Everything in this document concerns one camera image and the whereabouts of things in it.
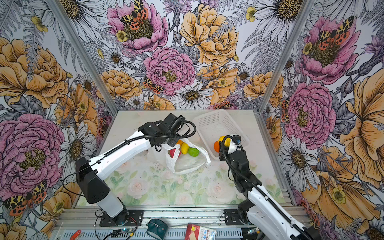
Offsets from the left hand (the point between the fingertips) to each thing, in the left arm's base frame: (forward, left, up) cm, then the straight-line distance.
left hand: (169, 138), depth 80 cm
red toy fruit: (-5, -1, -5) cm, 7 cm away
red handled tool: (-39, +42, -21) cm, 61 cm away
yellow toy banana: (+3, -7, -16) cm, 17 cm away
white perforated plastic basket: (+25, -25, -20) cm, 41 cm away
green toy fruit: (+1, -12, -17) cm, 21 cm away
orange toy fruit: (+5, -27, -16) cm, 32 cm away
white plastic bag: (-4, -5, -21) cm, 22 cm away
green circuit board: (-37, +20, -21) cm, 47 cm away
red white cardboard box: (-39, -13, -17) cm, 44 cm away
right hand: (-3, -29, -2) cm, 29 cm away
